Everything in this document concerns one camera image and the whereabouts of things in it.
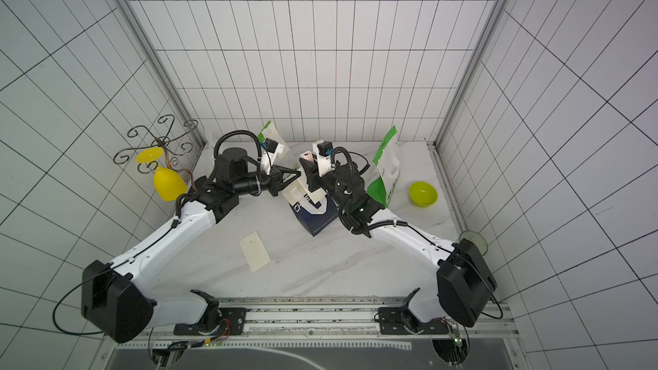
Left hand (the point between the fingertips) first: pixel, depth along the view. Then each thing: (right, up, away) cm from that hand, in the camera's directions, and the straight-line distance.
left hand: (296, 178), depth 73 cm
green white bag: (-13, +16, +19) cm, 28 cm away
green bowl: (+47, -8, +27) cm, 55 cm away
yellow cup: (-41, -2, +5) cm, 42 cm away
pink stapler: (+4, +6, -3) cm, 8 cm away
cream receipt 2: (-17, -27, +13) cm, 34 cm away
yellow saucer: (-44, +7, +1) cm, 45 cm away
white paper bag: (-43, +3, +31) cm, 53 cm away
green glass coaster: (+55, -18, +2) cm, 58 cm away
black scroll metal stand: (-42, +11, +5) cm, 44 cm away
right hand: (+4, +8, 0) cm, 9 cm away
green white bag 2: (+29, 0, +14) cm, 32 cm away
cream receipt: (+5, -5, +3) cm, 8 cm away
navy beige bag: (+6, -10, +4) cm, 12 cm away
